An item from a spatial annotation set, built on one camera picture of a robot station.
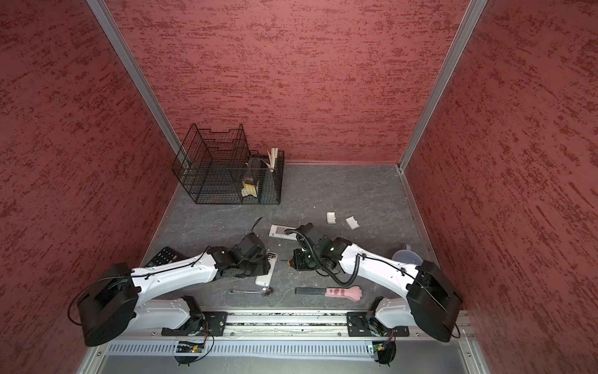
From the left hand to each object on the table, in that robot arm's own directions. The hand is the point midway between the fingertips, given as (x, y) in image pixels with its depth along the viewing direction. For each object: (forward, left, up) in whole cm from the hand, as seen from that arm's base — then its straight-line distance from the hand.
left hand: (262, 272), depth 84 cm
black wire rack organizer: (+53, +30, 0) cm, 61 cm away
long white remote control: (+17, -5, 0) cm, 17 cm away
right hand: (-1, -11, +6) cm, 13 cm away
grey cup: (+5, -54, +5) cm, 54 cm away
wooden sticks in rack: (+42, -1, +19) cm, 46 cm away
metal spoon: (-7, -3, 0) cm, 7 cm away
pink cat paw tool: (-7, -33, 0) cm, 34 cm away
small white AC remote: (-3, -1, +1) cm, 3 cm away
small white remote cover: (+25, -27, -1) cm, 37 cm away
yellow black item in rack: (+39, +11, +3) cm, 41 cm away
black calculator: (+6, +38, 0) cm, 39 cm away
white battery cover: (+23, -36, -2) cm, 43 cm away
